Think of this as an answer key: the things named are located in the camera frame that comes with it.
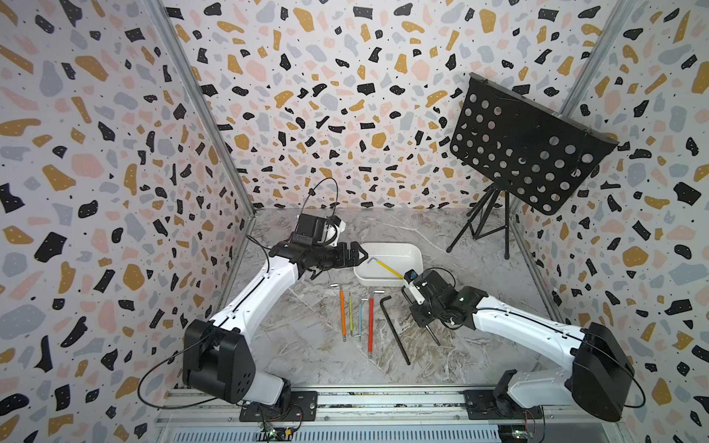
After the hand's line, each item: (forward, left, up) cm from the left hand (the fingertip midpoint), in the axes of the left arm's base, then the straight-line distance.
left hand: (359, 256), depth 80 cm
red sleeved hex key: (-11, -3, -22) cm, 24 cm away
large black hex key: (-4, -7, -22) cm, 23 cm away
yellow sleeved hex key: (+11, -10, -22) cm, 26 cm away
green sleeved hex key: (-8, +3, -22) cm, 23 cm away
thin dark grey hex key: (-15, -23, -23) cm, 36 cm away
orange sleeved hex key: (-7, +6, -22) cm, 23 cm away
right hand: (-10, -16, -13) cm, 23 cm away
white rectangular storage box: (+15, -14, -22) cm, 30 cm away
